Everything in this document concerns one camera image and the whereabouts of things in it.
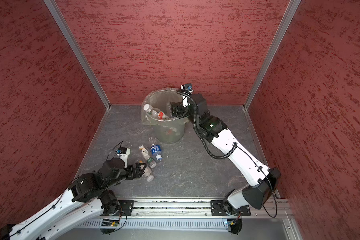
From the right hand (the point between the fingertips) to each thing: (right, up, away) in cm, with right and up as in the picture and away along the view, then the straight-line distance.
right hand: (179, 103), depth 69 cm
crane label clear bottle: (-18, -33, +18) cm, 42 cm away
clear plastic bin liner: (-12, +4, +23) cm, 26 cm away
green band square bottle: (-15, -4, +20) cm, 25 cm away
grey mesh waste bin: (-7, -15, +18) cm, 24 cm away
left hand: (-20, -33, +4) cm, 39 cm away
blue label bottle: (-15, -27, +20) cm, 37 cm away
